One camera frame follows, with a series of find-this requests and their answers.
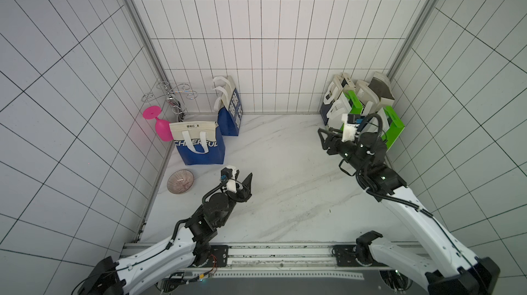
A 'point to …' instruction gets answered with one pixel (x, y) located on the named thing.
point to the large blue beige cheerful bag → (201, 143)
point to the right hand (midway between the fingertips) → (325, 126)
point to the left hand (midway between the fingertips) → (244, 175)
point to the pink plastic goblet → (162, 127)
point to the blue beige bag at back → (228, 106)
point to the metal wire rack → (182, 88)
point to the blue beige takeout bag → (376, 94)
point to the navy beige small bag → (337, 88)
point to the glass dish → (180, 181)
